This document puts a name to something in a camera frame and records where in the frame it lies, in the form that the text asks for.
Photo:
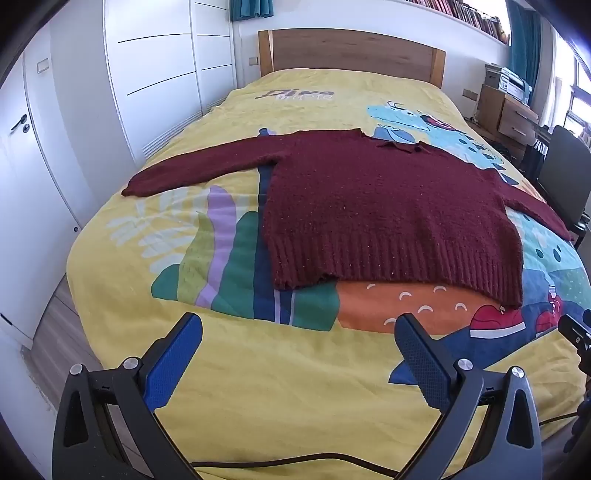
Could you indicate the wall light switch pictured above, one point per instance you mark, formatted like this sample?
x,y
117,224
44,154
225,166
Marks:
x,y
42,65

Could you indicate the yellow printed blanket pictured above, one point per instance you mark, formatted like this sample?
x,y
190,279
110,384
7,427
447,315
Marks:
x,y
277,392

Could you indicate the wooden headboard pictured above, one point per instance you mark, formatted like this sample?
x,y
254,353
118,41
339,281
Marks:
x,y
351,53

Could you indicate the row of books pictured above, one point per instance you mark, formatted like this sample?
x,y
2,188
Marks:
x,y
466,16

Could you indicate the white wardrobe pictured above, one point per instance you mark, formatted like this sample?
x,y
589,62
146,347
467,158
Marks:
x,y
157,74

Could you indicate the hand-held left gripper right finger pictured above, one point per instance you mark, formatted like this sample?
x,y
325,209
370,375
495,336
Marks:
x,y
425,362

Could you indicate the wooden drawer cabinet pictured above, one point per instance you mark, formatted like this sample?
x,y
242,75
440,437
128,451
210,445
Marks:
x,y
505,115

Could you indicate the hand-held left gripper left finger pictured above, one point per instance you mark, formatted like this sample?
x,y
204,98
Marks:
x,y
174,362

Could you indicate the grey printer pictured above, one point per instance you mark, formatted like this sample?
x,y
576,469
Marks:
x,y
508,81

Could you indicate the black chair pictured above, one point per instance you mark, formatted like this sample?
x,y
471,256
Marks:
x,y
565,175

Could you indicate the maroon knit sweater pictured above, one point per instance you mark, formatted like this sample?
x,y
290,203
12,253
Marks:
x,y
369,207

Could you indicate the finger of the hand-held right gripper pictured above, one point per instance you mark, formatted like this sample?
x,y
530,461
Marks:
x,y
575,332

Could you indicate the white door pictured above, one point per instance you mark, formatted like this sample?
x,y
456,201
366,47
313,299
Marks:
x,y
32,152

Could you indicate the teal curtain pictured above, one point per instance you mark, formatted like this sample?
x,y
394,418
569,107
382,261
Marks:
x,y
251,7
524,41

